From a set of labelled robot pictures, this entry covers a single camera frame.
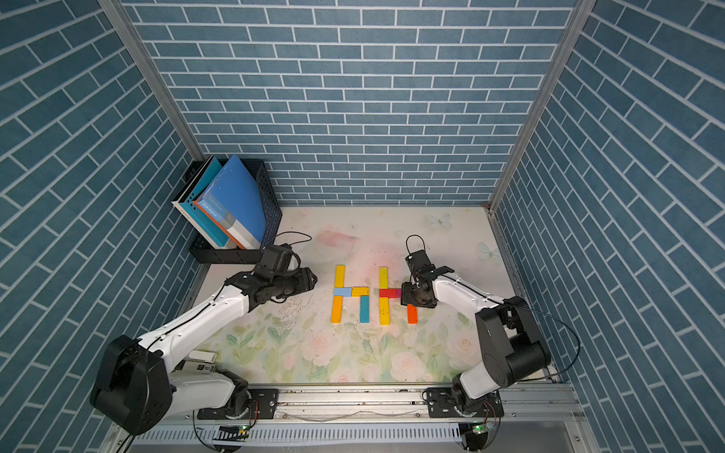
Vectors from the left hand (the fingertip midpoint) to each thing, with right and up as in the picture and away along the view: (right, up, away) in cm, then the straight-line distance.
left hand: (318, 281), depth 85 cm
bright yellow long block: (+20, -11, +4) cm, 24 cm away
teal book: (-38, +24, -4) cm, 45 cm away
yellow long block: (+5, -1, +14) cm, 15 cm away
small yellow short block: (+11, -5, +9) cm, 15 cm away
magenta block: (+25, -5, +9) cm, 27 cm away
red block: (+22, -5, +9) cm, 24 cm away
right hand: (+30, -7, +7) cm, 31 cm away
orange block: (+29, -12, +6) cm, 32 cm away
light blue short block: (+6, -6, +11) cm, 14 cm away
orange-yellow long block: (+5, -11, +7) cm, 14 cm away
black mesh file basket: (-47, +10, +18) cm, 51 cm away
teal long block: (+14, -10, +7) cm, 18 cm away
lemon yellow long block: (+20, -1, +14) cm, 25 cm away
